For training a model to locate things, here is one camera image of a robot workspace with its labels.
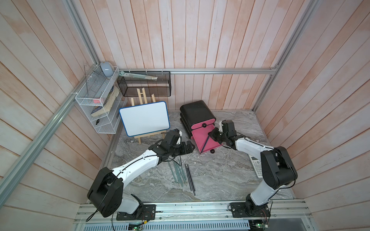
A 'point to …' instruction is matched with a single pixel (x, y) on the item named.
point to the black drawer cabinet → (194, 113)
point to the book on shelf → (112, 96)
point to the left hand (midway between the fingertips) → (188, 150)
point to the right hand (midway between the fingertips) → (207, 131)
